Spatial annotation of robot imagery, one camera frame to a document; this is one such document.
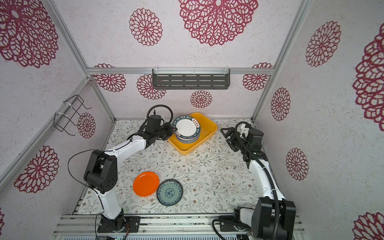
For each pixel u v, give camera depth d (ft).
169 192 2.74
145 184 2.88
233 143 2.35
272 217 1.31
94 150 1.67
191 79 3.15
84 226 2.47
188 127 3.15
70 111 2.60
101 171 1.63
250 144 2.03
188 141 3.38
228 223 2.43
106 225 2.22
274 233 1.17
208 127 3.64
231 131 2.36
